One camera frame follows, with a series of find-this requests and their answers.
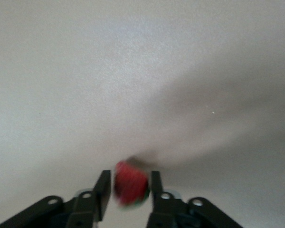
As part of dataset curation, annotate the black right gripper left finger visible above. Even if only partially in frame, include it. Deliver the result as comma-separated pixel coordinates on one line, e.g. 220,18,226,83
0,170,112,228

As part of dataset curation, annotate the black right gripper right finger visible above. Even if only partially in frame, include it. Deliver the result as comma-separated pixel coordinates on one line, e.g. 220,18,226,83
146,171,243,228

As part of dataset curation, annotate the red strawberry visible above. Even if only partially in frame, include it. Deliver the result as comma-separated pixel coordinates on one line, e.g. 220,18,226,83
112,160,151,208

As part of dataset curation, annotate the paper table cover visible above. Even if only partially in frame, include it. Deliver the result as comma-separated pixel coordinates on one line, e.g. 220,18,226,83
0,0,285,228

